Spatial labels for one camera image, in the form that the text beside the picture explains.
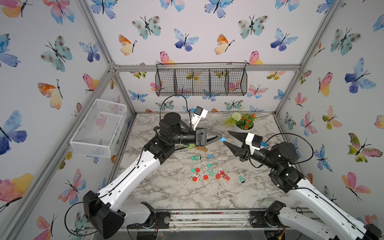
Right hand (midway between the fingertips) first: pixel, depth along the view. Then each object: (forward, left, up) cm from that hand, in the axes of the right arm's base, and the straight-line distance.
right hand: (230, 135), depth 56 cm
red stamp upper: (+2, -2, -40) cm, 40 cm away
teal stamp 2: (-2, -13, -40) cm, 42 cm away
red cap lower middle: (-1, +8, -41) cm, 42 cm away
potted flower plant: (+32, -14, -28) cm, 45 cm away
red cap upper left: (+3, +13, -41) cm, 43 cm away
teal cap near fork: (+11, +17, -41) cm, 45 cm away
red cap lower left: (-2, +14, -41) cm, 43 cm away
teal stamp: (+2, +5, -40) cm, 40 cm away
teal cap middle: (+7, +6, -42) cm, 43 cm away
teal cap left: (+3, +16, -41) cm, 44 cm away
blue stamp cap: (+13, +5, -41) cm, 44 cm away
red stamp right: (-1, -4, -40) cm, 40 cm away
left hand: (-1, +4, -1) cm, 4 cm away
